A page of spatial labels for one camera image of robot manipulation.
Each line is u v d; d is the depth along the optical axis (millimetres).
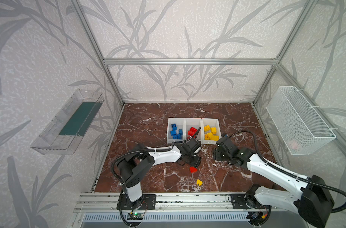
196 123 1049
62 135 629
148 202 733
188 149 691
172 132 1016
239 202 725
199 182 798
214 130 999
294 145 722
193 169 847
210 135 963
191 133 992
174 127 1019
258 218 731
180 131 997
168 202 753
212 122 1025
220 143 640
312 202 383
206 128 1019
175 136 959
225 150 633
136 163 493
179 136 963
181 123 1025
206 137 958
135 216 709
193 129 1014
